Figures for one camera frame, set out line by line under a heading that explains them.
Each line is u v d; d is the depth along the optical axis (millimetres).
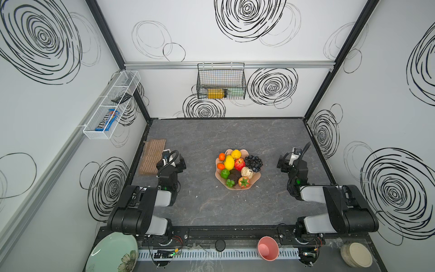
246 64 911
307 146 695
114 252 685
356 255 645
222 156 911
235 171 873
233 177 828
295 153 787
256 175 884
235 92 867
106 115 724
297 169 689
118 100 780
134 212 440
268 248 705
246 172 845
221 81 991
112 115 695
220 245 631
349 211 449
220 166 896
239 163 908
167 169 707
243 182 808
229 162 910
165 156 743
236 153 933
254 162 855
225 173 858
